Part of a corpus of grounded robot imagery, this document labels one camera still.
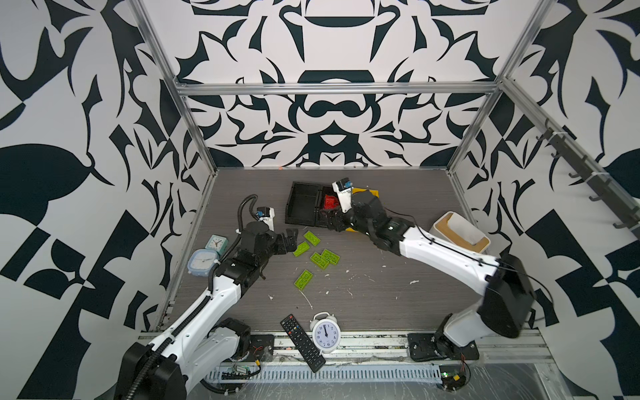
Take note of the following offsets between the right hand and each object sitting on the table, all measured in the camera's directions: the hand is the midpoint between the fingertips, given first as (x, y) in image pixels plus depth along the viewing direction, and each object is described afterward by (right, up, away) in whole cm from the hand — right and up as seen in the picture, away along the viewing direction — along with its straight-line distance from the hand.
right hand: (332, 205), depth 78 cm
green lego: (-11, -17, +16) cm, 26 cm away
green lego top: (-7, -14, +19) cm, 24 cm away
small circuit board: (+34, -48, -7) cm, 59 cm away
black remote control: (-6, -43, -7) cm, 44 cm away
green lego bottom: (-9, -26, +9) cm, 29 cm away
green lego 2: (-4, -20, +11) cm, 24 cm away
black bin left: (-11, -1, +24) cm, 27 cm away
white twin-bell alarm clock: (-2, -38, -3) cm, 38 cm away
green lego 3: (0, -19, +14) cm, 24 cm away
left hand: (-14, -7, +3) cm, 16 cm away
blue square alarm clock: (-47, -21, +13) cm, 53 cm away
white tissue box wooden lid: (+46, -9, +16) cm, 49 cm away
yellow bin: (+11, +5, +30) cm, 32 cm away
